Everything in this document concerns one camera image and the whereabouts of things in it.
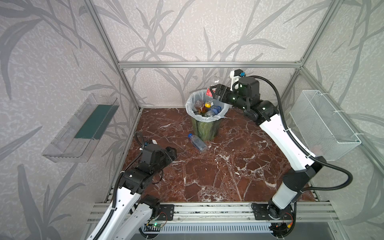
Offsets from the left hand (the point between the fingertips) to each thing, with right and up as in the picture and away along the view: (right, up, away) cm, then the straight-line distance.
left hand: (175, 149), depth 73 cm
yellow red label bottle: (+15, +22, +1) cm, 27 cm away
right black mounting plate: (+43, -32, 0) cm, 53 cm away
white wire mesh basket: (+67, +8, -10) cm, 68 cm away
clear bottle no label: (+11, +24, +22) cm, 34 cm away
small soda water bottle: (+11, 0, +22) cm, 25 cm away
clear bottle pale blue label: (+21, +20, +15) cm, 33 cm away
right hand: (+20, +30, -6) cm, 37 cm away
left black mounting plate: (-4, -32, +1) cm, 32 cm away
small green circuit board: (-10, -36, -3) cm, 37 cm away
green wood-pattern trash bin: (+16, +8, +18) cm, 25 cm away
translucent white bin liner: (+13, +30, +20) cm, 39 cm away
